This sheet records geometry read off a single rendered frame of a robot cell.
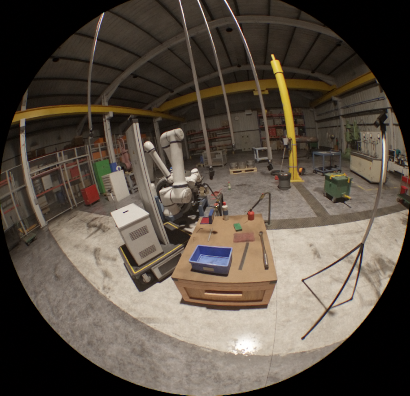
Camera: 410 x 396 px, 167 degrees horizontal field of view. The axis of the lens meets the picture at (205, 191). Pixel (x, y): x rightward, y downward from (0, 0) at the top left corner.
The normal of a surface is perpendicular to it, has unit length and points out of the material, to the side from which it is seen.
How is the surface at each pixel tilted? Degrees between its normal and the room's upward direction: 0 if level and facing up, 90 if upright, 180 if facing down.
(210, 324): 0
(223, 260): 0
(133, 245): 90
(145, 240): 90
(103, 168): 90
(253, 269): 0
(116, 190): 90
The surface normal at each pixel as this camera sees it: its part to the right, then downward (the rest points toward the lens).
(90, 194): 0.98, -0.11
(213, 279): -0.16, -0.94
